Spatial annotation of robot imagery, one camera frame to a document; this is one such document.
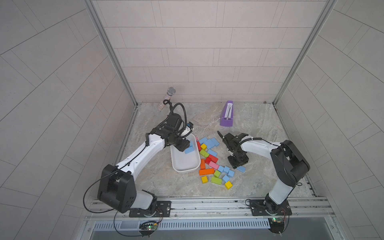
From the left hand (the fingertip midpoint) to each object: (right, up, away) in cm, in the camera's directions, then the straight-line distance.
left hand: (187, 141), depth 83 cm
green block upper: (+9, -8, +6) cm, 14 cm away
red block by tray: (+6, -4, +7) cm, 11 cm away
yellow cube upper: (+10, -5, +8) cm, 13 cm away
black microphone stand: (-12, +14, +18) cm, 26 cm away
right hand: (+28, -16, +5) cm, 33 cm away
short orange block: (+9, -14, +1) cm, 17 cm away
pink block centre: (+15, -14, +1) cm, 21 cm away
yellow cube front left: (+9, -20, -4) cm, 22 cm away
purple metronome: (+25, +15, +15) cm, 33 cm away
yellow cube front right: (+22, -22, -6) cm, 32 cm away
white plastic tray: (-3, -13, +3) cm, 14 cm away
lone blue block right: (+31, -16, +1) cm, 35 cm away
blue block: (+1, -7, +8) cm, 11 cm away
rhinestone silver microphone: (-10, +28, +2) cm, 30 cm away
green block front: (+16, -21, -4) cm, 26 cm away
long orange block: (+11, -17, -1) cm, 20 cm away
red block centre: (+14, -11, +4) cm, 18 cm away
